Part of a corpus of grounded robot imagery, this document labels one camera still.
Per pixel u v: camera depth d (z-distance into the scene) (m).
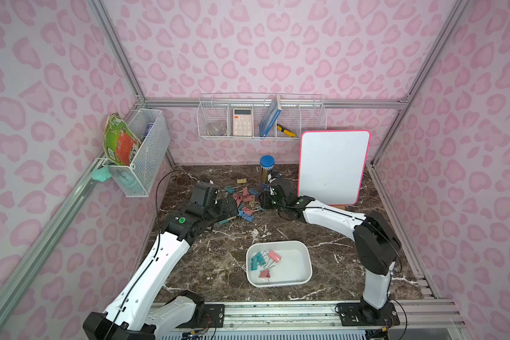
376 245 0.48
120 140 0.73
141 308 0.38
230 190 1.08
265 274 0.79
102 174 0.63
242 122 0.95
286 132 0.98
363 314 0.65
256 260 0.85
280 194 0.70
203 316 0.72
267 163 0.95
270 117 0.89
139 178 0.73
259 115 0.98
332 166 0.89
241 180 1.13
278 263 0.85
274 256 0.86
